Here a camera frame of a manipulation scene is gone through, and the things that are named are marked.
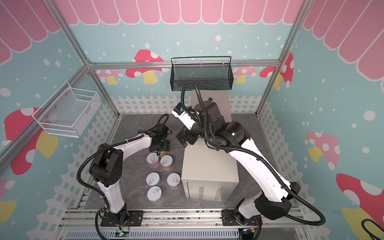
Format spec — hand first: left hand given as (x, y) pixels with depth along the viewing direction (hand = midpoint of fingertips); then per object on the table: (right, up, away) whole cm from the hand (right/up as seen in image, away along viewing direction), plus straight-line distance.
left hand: (162, 149), depth 96 cm
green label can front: (0, -21, -19) cm, 28 cm away
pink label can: (-4, -5, -7) cm, 10 cm away
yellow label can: (+2, -2, -7) cm, 7 cm away
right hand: (+16, +14, -36) cm, 41 cm away
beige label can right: (+10, -15, -15) cm, 23 cm away
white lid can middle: (-2, -14, -15) cm, 20 cm away
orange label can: (+4, -6, -8) cm, 11 cm away
